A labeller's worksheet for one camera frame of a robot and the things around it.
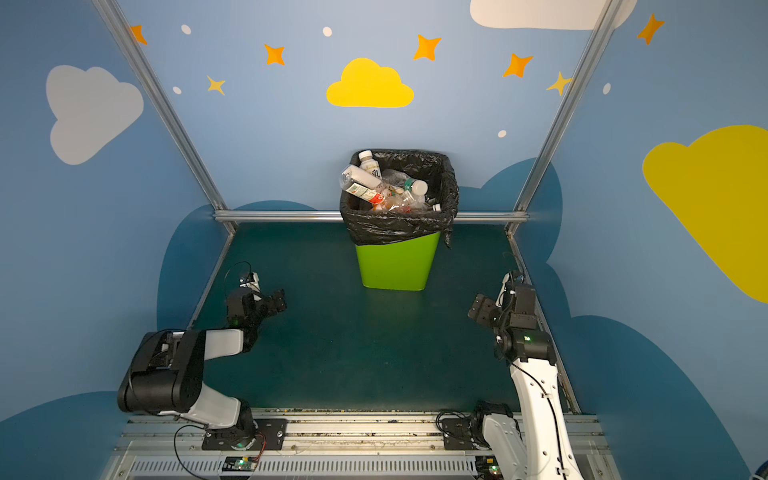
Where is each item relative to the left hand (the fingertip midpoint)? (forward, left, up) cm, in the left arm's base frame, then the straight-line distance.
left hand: (270, 292), depth 95 cm
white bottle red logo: (+12, -43, +28) cm, 53 cm away
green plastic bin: (+7, -43, +6) cm, 44 cm away
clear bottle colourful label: (+21, -41, +30) cm, 54 cm away
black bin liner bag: (+3, -32, +28) cm, 42 cm away
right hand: (-11, -66, +14) cm, 68 cm away
